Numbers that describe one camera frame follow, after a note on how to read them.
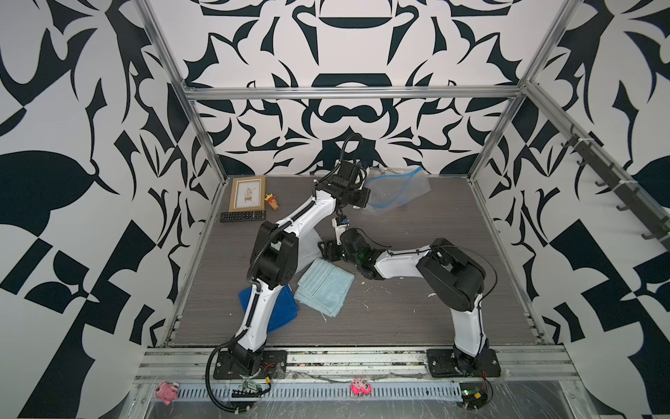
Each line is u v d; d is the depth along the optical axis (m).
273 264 0.56
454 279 0.51
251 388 0.70
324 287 0.87
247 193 1.14
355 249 0.74
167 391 0.68
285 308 0.81
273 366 0.74
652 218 0.55
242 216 1.05
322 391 0.71
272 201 1.08
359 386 0.70
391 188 1.24
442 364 0.74
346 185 0.75
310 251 0.94
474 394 0.71
